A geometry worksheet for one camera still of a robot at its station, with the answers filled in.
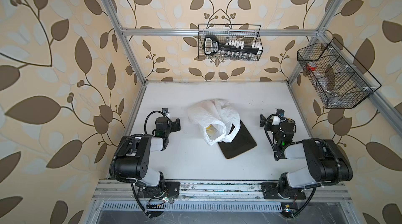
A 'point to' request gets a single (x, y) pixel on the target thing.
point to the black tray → (242, 142)
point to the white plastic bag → (218, 121)
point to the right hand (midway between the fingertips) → (270, 115)
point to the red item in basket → (309, 67)
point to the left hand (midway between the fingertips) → (168, 118)
